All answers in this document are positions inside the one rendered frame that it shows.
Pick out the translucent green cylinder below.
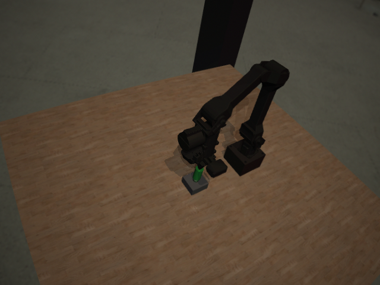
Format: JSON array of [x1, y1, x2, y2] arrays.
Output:
[[193, 166, 204, 181]]

